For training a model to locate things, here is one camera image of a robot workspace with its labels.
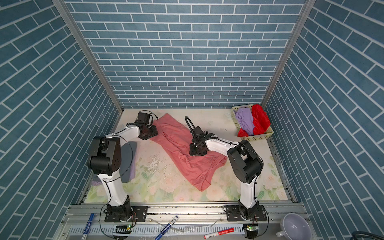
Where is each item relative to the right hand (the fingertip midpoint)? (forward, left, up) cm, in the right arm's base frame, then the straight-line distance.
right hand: (190, 151), depth 94 cm
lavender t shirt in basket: (+27, -36, +5) cm, 45 cm away
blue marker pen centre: (-43, +8, -1) cm, 44 cm away
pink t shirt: (+10, +11, -1) cm, 15 cm away
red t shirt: (+29, -49, +2) cm, 56 cm away
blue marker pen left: (-43, +44, -1) cm, 61 cm away
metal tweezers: (-40, -3, -4) cm, 41 cm away
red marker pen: (-39, -23, -2) cm, 45 cm away
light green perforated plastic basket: (+23, -32, 0) cm, 39 cm away
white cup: (-35, -54, -3) cm, 64 cm away
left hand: (+12, +26, +2) cm, 28 cm away
